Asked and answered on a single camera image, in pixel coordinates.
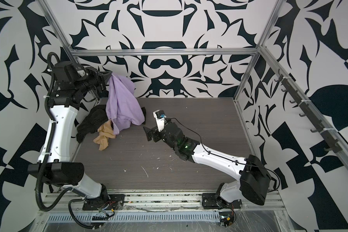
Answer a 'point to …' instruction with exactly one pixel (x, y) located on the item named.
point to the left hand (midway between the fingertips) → (112, 65)
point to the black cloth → (96, 116)
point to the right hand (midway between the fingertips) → (151, 122)
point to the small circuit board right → (226, 218)
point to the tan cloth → (105, 131)
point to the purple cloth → (123, 108)
